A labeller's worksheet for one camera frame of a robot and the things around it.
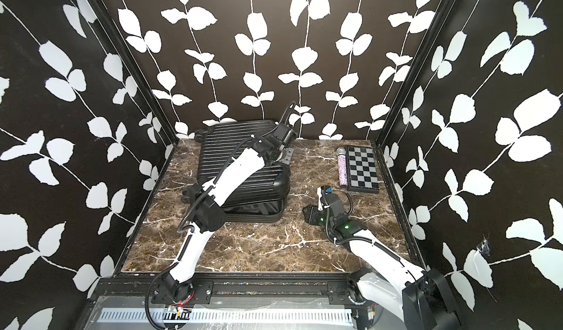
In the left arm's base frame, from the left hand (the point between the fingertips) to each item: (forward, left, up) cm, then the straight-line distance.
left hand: (285, 149), depth 90 cm
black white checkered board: (0, -37, -18) cm, 42 cm away
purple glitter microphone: (+4, -29, -18) cm, 34 cm away
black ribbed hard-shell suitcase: (-18, +10, -8) cm, 22 cm away
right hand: (-21, -7, -10) cm, 25 cm away
